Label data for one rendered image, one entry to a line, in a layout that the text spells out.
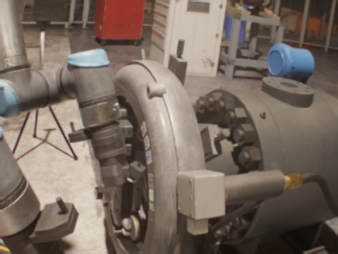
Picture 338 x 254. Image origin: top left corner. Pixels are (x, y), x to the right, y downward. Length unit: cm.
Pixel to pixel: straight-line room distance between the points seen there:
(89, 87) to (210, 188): 36
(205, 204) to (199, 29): 431
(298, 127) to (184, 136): 49
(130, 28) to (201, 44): 180
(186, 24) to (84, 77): 425
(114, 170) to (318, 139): 79
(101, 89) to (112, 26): 569
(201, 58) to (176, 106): 418
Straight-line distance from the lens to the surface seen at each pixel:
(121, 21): 659
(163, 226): 106
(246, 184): 101
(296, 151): 135
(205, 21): 517
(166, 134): 104
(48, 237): 55
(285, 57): 172
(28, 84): 90
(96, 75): 87
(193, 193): 93
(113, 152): 89
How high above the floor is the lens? 126
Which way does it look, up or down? 21 degrees down
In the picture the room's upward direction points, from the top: 7 degrees clockwise
